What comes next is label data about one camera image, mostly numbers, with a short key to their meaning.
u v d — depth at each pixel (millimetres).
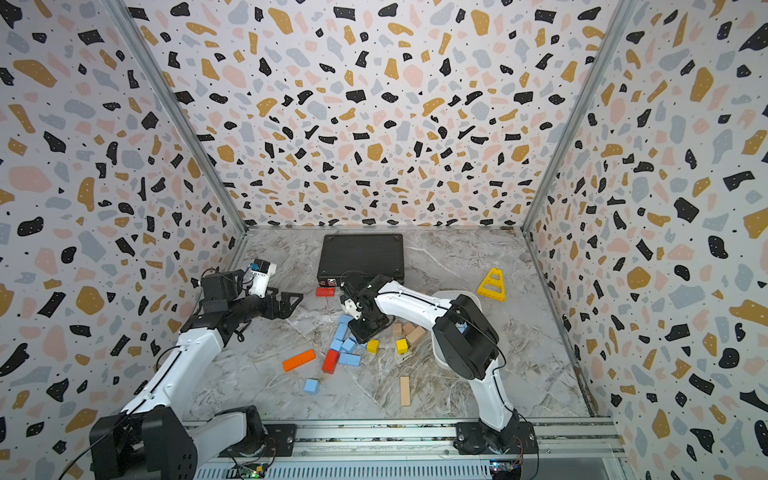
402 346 877
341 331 928
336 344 881
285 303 741
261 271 723
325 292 1019
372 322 761
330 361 856
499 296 1005
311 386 811
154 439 389
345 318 971
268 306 731
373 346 873
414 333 907
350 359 868
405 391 816
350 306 834
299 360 868
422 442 754
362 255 1132
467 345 507
